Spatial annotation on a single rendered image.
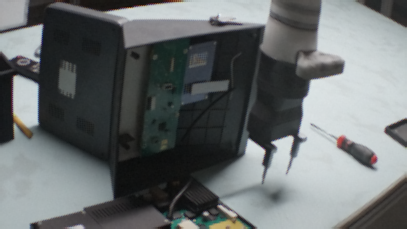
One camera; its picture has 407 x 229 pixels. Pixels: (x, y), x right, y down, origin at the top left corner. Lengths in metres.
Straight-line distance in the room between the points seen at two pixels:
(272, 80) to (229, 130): 0.15
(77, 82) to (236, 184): 0.26
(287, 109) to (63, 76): 0.31
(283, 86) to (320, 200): 0.19
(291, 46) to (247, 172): 0.22
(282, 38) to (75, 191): 0.33
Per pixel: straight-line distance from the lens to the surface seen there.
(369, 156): 0.93
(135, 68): 0.69
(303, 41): 0.71
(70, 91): 0.81
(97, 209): 0.68
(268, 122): 0.75
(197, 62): 0.75
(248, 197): 0.79
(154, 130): 0.74
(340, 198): 0.83
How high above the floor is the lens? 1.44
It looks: 26 degrees down
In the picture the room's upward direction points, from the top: 9 degrees clockwise
